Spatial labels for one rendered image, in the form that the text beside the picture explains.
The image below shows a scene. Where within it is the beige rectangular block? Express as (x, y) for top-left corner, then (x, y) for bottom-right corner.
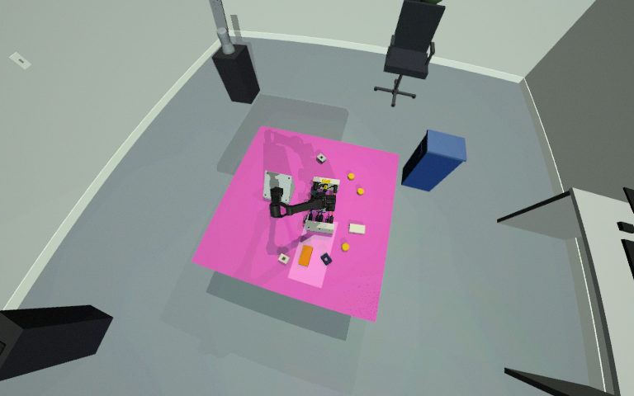
(349, 224), (365, 234)

